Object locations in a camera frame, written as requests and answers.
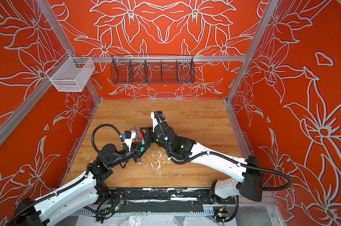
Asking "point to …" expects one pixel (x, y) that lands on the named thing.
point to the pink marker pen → (141, 136)
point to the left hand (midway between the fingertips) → (149, 144)
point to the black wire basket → (148, 69)
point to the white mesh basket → (70, 74)
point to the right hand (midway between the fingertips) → (138, 129)
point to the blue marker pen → (136, 134)
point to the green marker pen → (142, 149)
